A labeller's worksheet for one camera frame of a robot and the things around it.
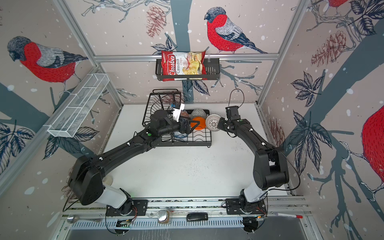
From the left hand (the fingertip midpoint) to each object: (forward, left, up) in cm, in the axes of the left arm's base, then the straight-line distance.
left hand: (194, 120), depth 72 cm
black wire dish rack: (+7, -4, -28) cm, 30 cm away
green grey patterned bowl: (+26, -3, -24) cm, 36 cm away
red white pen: (-37, -46, -29) cm, 65 cm away
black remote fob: (-37, +1, -25) cm, 45 cm away
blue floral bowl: (+11, +11, -30) cm, 34 cm away
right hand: (+9, -15, -17) cm, 25 cm away
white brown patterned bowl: (+13, -11, -18) cm, 25 cm away
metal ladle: (-37, +58, -28) cm, 74 cm away
